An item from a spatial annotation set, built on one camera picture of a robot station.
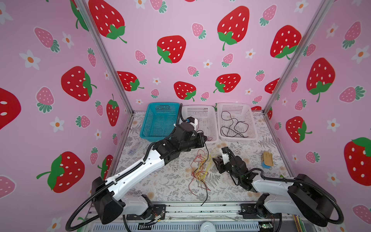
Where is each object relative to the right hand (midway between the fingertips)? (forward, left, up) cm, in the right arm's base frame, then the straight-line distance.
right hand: (214, 157), depth 86 cm
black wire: (-5, +4, +3) cm, 7 cm away
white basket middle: (+39, +7, -5) cm, 40 cm away
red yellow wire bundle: (-5, +8, -4) cm, 10 cm away
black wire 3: (+24, -17, -7) cm, 30 cm away
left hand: (-1, +5, +22) cm, 23 cm away
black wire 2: (+39, -6, +3) cm, 39 cm away
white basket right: (+37, -17, -6) cm, 41 cm away
